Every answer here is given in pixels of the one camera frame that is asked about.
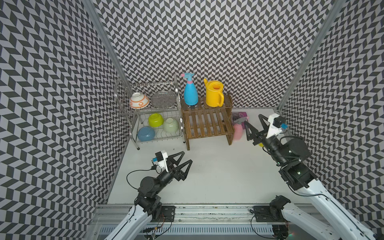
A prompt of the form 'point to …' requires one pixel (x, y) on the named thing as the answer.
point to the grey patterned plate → (162, 99)
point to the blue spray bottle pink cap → (191, 97)
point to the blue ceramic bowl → (146, 134)
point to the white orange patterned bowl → (139, 101)
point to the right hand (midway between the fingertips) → (251, 121)
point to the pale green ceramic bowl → (170, 125)
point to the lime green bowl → (155, 120)
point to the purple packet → (236, 115)
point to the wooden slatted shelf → (200, 120)
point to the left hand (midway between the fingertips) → (188, 158)
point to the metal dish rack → (152, 110)
